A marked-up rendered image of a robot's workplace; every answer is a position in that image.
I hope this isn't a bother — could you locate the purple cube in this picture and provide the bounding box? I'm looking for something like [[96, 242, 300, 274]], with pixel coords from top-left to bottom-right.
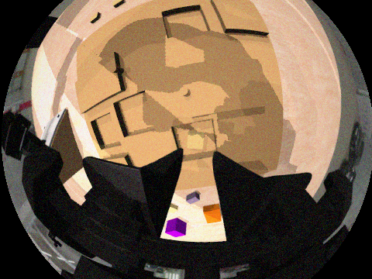
[[165, 218, 187, 236]]

